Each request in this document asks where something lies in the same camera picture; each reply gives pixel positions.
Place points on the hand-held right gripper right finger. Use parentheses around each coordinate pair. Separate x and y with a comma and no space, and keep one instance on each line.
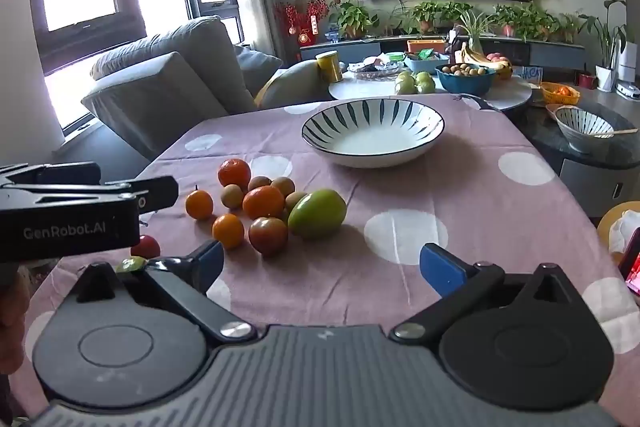
(440,267)

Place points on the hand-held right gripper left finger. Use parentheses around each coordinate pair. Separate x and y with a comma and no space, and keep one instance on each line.
(212,257)

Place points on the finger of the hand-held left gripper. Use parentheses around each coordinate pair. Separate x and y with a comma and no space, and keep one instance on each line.
(75,172)
(160,194)

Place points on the small orange with stem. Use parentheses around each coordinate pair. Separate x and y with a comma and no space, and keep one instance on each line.
(199,205)

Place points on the red green tomato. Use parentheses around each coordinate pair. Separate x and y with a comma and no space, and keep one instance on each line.
(268,235)

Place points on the small brown longan fruit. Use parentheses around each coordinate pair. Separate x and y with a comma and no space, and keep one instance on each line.
(232,196)

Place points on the large orange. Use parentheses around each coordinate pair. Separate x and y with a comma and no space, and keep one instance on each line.
(234,172)
(263,202)

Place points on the round green jujube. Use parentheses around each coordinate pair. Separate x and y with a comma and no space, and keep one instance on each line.
(131,264)

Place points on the small brown kiwi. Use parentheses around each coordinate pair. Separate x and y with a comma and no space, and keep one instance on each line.
(283,185)
(259,183)

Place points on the small olive green kiwi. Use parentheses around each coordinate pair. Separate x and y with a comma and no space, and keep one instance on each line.
(294,201)

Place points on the green mango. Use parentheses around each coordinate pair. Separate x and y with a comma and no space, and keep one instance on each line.
(317,213)

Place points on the striped ceramic bowl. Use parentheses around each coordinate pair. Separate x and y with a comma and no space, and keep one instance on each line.
(370,142)

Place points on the pink polka dot tablecloth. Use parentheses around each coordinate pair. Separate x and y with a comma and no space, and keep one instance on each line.
(475,227)

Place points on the grey sofa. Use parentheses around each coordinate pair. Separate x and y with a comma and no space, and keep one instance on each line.
(165,72)

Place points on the grey blue pillow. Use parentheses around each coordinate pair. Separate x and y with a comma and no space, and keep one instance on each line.
(257,67)

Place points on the dark glass coffee table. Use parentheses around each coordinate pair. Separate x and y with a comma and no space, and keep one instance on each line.
(550,147)

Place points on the yellow wooden chair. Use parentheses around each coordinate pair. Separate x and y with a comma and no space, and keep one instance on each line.
(602,227)

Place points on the grey cushion with yellow edge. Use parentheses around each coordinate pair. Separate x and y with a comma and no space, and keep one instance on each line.
(295,84)

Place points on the round white table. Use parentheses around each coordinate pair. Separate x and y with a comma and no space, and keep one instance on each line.
(500,99)

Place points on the blue bowl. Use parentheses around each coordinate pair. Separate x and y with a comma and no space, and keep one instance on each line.
(465,84)

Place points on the pack of green jujubes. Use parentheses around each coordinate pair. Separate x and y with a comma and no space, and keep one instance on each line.
(415,83)

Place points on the white plastic bag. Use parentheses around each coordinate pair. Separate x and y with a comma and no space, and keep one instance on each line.
(625,227)

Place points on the pink plastic dish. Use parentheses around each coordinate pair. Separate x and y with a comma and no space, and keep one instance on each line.
(550,109)

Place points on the phone with red screen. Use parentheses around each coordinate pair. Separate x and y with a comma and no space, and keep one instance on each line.
(632,264)

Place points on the small striped bowl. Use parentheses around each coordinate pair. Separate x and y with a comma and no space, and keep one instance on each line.
(582,129)

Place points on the pile of longans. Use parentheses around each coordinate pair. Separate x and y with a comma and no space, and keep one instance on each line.
(462,69)

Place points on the light blue snack basket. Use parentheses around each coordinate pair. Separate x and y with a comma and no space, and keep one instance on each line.
(425,62)

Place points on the glass dish with snacks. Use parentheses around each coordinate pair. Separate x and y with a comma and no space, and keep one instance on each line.
(372,68)

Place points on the orange basket of tangerines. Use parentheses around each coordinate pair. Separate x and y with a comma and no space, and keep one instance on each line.
(560,93)

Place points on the bunch of bananas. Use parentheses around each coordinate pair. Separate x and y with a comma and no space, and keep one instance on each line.
(475,57)

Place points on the gold can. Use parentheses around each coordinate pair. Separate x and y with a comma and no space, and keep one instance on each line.
(330,66)

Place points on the blue printed card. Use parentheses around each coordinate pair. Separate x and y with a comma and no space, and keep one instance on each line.
(530,73)

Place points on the green plastic container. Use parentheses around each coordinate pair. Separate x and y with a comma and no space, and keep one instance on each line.
(392,57)

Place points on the red apple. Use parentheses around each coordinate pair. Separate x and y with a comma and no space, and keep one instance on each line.
(495,58)

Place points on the orange box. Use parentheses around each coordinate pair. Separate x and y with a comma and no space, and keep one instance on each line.
(425,44)

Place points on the wooden chopstick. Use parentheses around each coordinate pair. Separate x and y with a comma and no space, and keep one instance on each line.
(620,132)

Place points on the red festive decoration plant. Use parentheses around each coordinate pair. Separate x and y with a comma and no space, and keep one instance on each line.
(300,17)

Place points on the small red pot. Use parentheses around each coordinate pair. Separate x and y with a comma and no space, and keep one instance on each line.
(585,80)

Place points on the grey television console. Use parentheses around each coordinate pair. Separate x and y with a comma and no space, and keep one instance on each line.
(555,54)

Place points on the spider plant in vase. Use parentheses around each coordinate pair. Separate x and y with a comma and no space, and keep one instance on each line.
(472,27)

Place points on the green potted plant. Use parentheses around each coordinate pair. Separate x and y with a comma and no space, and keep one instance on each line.
(569,27)
(355,19)
(427,14)
(515,22)

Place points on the white robot vacuum dock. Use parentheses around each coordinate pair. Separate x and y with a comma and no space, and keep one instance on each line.
(627,72)

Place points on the tall plant in white pot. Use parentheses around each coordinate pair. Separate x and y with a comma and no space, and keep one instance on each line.
(607,52)

